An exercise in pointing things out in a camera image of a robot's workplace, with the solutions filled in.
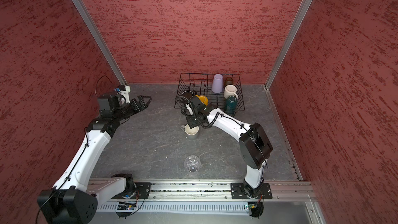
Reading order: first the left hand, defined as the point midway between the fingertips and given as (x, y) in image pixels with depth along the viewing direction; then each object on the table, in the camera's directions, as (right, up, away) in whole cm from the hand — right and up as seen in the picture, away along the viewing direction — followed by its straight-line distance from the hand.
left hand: (146, 103), depth 77 cm
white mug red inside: (+48, +9, +29) cm, 57 cm away
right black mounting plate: (+46, -43, -3) cm, 63 cm away
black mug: (+19, +5, +25) cm, 31 cm away
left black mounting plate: (0, -42, -3) cm, 42 cm away
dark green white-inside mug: (+47, -2, +23) cm, 53 cm away
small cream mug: (+23, -17, +6) cm, 29 cm away
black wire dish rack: (+44, +8, +36) cm, 57 cm away
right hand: (+22, -13, +10) cm, 28 cm away
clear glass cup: (+23, -33, +5) cm, 40 cm away
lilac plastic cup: (+39, +12, +33) cm, 52 cm away
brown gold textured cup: (+48, +16, +36) cm, 62 cm away
